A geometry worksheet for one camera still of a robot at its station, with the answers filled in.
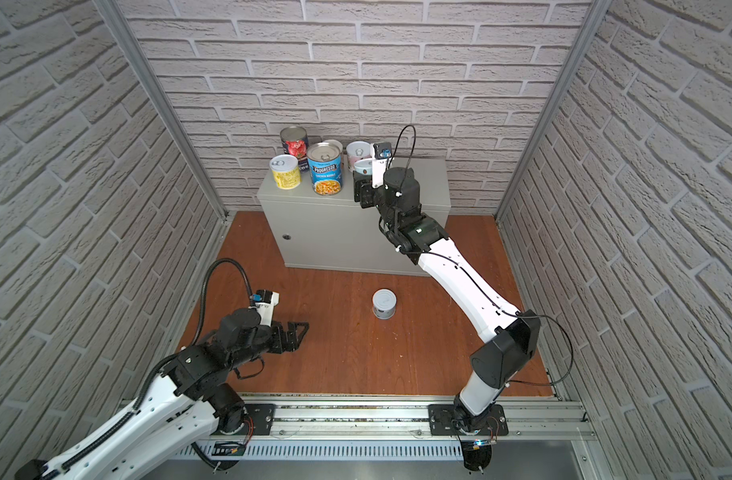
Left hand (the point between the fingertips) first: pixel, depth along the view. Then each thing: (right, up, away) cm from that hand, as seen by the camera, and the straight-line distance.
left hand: (298, 322), depth 75 cm
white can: (+23, +2, +15) cm, 27 cm away
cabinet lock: (-8, +23, +16) cm, 29 cm away
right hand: (+19, +39, -6) cm, 44 cm away
